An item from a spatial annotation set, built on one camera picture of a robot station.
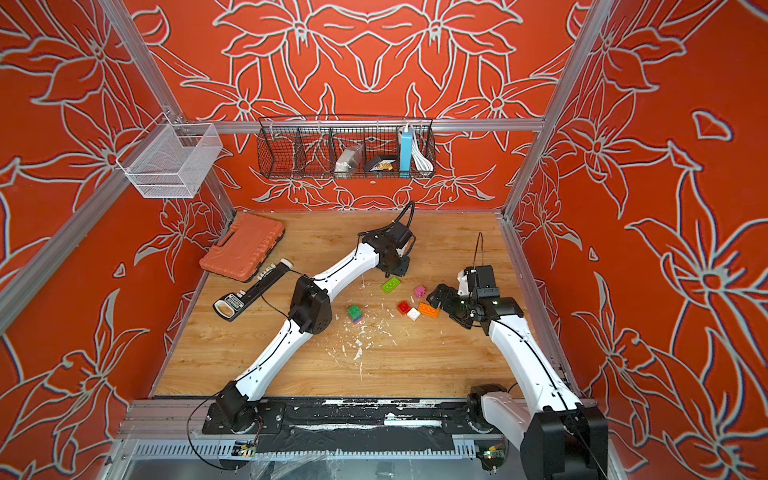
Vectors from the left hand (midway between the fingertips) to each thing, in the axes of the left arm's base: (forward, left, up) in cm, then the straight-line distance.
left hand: (403, 266), depth 101 cm
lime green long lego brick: (-7, +4, -1) cm, 8 cm away
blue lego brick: (-21, +14, 0) cm, 25 cm away
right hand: (-19, -8, +10) cm, 23 cm away
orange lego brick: (-15, -8, -2) cm, 17 cm away
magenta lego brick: (-10, -6, 0) cm, 11 cm away
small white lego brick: (-17, -3, 0) cm, 17 cm away
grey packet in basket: (+17, +20, +30) cm, 40 cm away
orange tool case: (+3, +57, +3) cm, 57 cm away
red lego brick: (-16, 0, 0) cm, 16 cm away
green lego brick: (-20, +14, +3) cm, 25 cm away
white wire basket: (+15, +75, +30) cm, 82 cm away
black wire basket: (+27, +22, +29) cm, 45 cm away
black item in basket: (+15, +9, +32) cm, 36 cm away
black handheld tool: (-19, +56, -1) cm, 59 cm away
